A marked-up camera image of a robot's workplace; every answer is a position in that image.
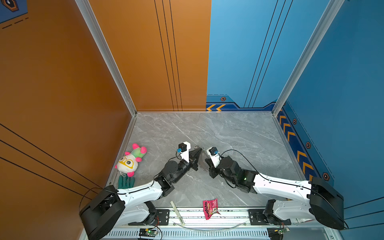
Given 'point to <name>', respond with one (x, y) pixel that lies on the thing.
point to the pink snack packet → (210, 207)
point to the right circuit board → (276, 233)
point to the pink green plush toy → (127, 163)
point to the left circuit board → (147, 232)
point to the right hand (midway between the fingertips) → (206, 160)
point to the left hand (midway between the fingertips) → (202, 148)
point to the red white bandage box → (300, 220)
